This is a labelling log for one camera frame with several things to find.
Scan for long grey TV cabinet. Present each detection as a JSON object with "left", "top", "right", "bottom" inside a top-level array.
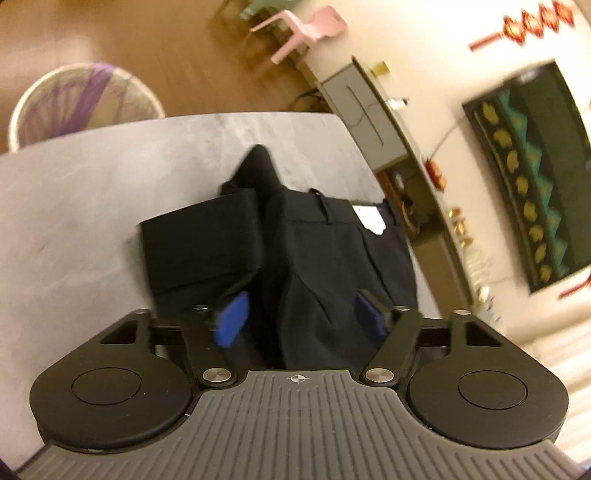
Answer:
[{"left": 308, "top": 58, "right": 502, "bottom": 328}]

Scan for red fruit plate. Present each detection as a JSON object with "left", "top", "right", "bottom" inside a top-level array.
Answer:
[{"left": 424, "top": 158, "right": 447, "bottom": 192}]

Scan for pink plastic child chair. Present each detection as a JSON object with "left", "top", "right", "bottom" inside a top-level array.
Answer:
[{"left": 249, "top": 5, "right": 348, "bottom": 65}]

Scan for red hanging knot ornament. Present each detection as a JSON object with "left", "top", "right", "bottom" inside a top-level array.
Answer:
[{"left": 469, "top": 1, "right": 575, "bottom": 52}]

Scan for dark patterned wall tapestry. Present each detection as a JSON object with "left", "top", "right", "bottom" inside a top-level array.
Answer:
[{"left": 463, "top": 61, "right": 590, "bottom": 292}]

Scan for white wire waste basket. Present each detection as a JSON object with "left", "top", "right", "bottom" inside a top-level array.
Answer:
[{"left": 7, "top": 63, "right": 165, "bottom": 153}]

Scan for black trousers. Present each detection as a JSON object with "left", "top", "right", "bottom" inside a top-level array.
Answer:
[{"left": 140, "top": 145, "right": 418, "bottom": 371}]

